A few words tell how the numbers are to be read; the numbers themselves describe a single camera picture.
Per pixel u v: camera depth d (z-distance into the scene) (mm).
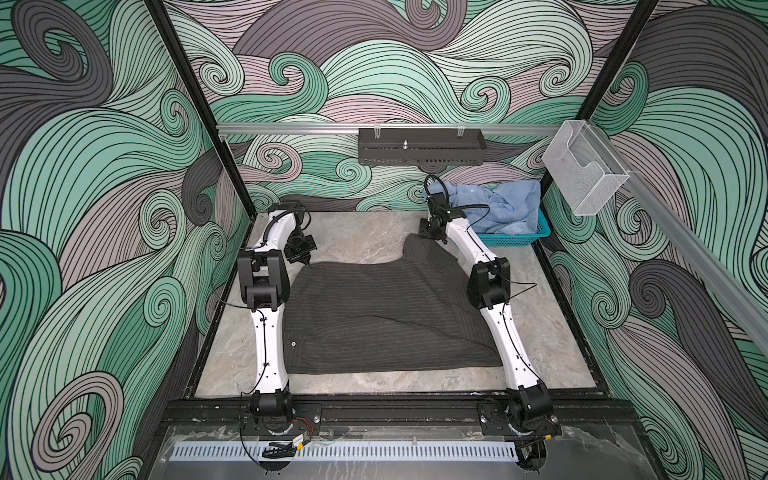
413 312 941
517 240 1063
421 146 957
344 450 697
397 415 747
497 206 1136
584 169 827
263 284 624
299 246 860
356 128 933
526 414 634
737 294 519
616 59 783
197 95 856
